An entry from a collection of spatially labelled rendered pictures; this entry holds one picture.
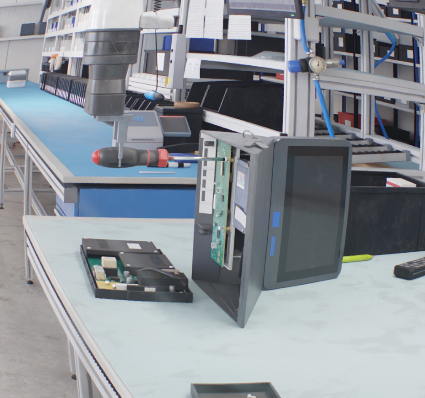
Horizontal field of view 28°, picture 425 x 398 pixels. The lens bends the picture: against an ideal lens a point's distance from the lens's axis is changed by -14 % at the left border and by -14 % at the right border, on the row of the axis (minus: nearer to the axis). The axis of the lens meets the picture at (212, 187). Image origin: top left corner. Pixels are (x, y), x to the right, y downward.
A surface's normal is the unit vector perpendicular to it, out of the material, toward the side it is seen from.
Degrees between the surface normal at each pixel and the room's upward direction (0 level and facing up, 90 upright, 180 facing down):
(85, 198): 90
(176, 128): 32
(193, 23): 90
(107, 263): 90
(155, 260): 0
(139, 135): 41
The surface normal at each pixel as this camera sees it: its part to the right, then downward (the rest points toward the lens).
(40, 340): 0.06, -0.99
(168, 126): 0.22, -0.75
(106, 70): 0.24, 0.36
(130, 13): 0.61, 0.12
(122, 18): 0.40, 0.17
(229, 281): -0.29, 0.13
